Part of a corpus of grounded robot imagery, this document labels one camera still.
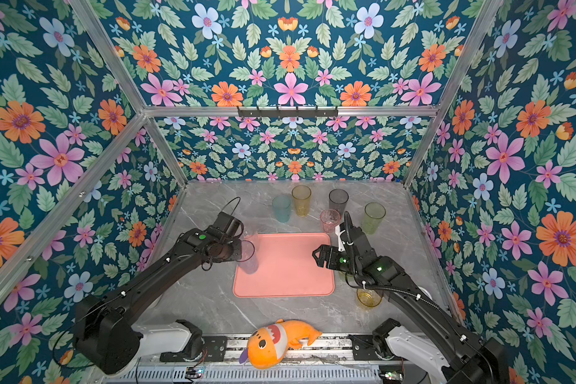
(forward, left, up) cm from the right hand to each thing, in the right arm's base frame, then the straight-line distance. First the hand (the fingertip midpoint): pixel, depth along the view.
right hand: (326, 251), depth 77 cm
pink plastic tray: (+2, +14, -18) cm, 23 cm away
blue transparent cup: (-3, +26, -3) cm, 26 cm away
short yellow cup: (-9, -16, -18) cm, 26 cm away
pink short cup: (+24, -2, -15) cm, 29 cm away
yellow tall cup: (+28, +9, -4) cm, 30 cm away
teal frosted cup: (+25, +18, -7) cm, 32 cm away
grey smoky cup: (+26, -5, -4) cm, 26 cm away
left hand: (+2, +30, -5) cm, 30 cm away
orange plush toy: (-26, +16, -8) cm, 32 cm away
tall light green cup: (+19, -19, -4) cm, 27 cm away
